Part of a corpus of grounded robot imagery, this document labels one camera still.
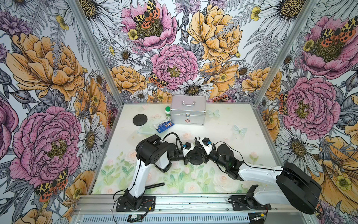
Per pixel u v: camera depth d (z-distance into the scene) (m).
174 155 0.81
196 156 0.85
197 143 0.75
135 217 0.70
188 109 1.04
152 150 0.57
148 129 1.07
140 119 1.10
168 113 1.05
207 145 0.70
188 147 0.78
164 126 1.03
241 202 0.71
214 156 0.72
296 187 0.43
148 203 0.73
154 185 0.80
